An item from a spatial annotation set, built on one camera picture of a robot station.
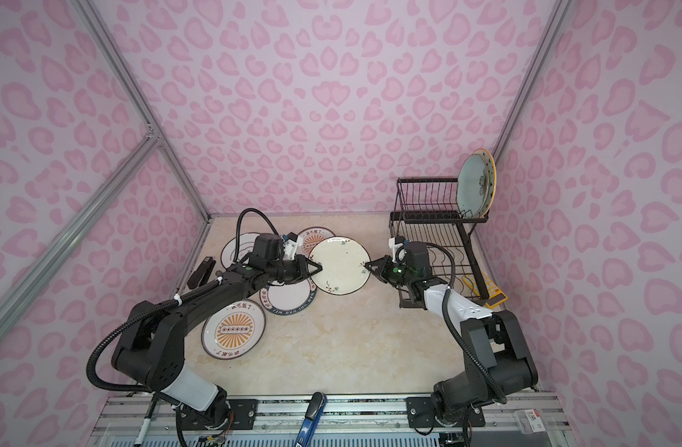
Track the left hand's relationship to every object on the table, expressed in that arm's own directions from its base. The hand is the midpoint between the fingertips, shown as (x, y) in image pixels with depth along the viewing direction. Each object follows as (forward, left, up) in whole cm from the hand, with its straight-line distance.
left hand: (324, 266), depth 84 cm
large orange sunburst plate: (-13, +29, -16) cm, 36 cm away
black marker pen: (-38, +45, -14) cm, 61 cm away
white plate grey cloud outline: (+22, +33, -17) cm, 43 cm away
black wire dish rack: (+37, -41, -14) cm, 57 cm away
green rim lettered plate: (-2, +13, -16) cm, 21 cm away
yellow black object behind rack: (-3, -57, -16) cm, 59 cm away
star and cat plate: (+16, -49, +18) cm, 55 cm away
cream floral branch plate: (+3, -6, -3) cm, 7 cm away
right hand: (+1, -13, 0) cm, 13 cm away
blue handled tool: (-37, +2, -11) cm, 38 cm away
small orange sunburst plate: (+26, +7, -17) cm, 32 cm away
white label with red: (-39, -54, -14) cm, 68 cm away
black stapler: (+9, +47, -17) cm, 51 cm away
